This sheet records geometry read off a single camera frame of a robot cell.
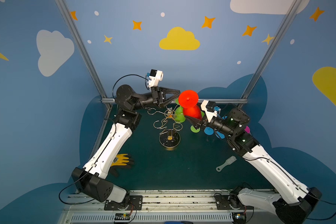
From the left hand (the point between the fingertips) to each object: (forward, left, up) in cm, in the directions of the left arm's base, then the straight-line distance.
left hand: (178, 92), depth 51 cm
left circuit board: (-34, +27, -57) cm, 72 cm away
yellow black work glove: (-6, +33, -51) cm, 61 cm away
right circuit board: (-34, -35, -57) cm, 75 cm away
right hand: (+3, -7, -10) cm, 12 cm away
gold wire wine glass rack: (+12, +3, -52) cm, 53 cm away
